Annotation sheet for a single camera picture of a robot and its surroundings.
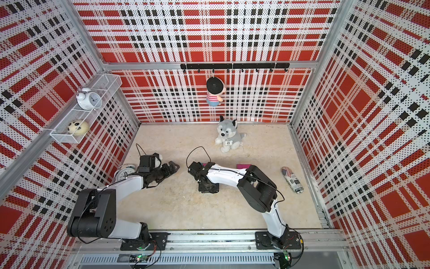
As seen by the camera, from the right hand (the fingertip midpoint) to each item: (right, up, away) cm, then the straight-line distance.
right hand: (211, 188), depth 89 cm
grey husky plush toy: (+9, +29, +6) cm, 31 cm away
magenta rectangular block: (+18, +11, +9) cm, 23 cm away
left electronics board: (-27, -23, -20) cm, 41 cm away
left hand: (-20, +10, +4) cm, 22 cm away
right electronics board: (+33, -21, -22) cm, 45 cm away
